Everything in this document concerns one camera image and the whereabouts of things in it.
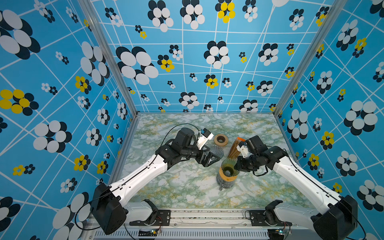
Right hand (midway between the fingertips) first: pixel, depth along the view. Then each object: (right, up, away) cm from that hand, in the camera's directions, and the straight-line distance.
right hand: (235, 167), depth 78 cm
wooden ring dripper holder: (-5, -6, -1) cm, 8 cm away
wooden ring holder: (-3, +12, +26) cm, 29 cm away
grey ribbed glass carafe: (-6, -9, 0) cm, 11 cm away
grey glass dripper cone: (-8, +6, +16) cm, 19 cm away
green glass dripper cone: (-3, -1, +2) cm, 4 cm away
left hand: (-12, +9, -8) cm, 16 cm away
